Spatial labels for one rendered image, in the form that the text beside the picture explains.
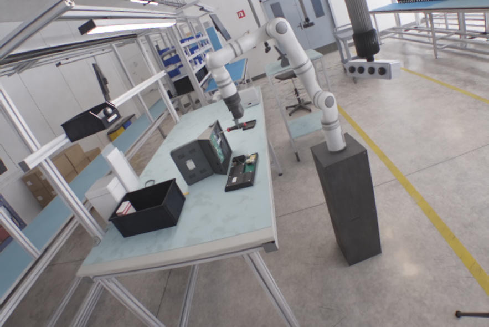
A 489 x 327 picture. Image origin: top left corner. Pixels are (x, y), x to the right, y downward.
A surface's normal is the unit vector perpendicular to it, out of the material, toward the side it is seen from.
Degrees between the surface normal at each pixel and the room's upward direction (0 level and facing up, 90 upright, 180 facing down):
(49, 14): 90
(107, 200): 90
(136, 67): 90
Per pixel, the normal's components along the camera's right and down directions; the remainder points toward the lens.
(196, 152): 0.22, 0.31
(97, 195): -0.05, 0.42
